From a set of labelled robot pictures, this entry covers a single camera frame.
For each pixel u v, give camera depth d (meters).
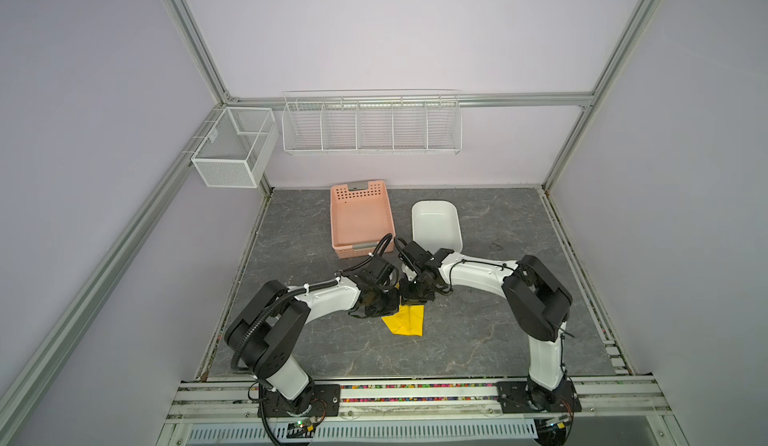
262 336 0.45
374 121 0.97
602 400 0.75
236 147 1.02
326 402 0.74
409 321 0.85
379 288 0.77
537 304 0.50
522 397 0.74
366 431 0.71
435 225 1.11
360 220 1.10
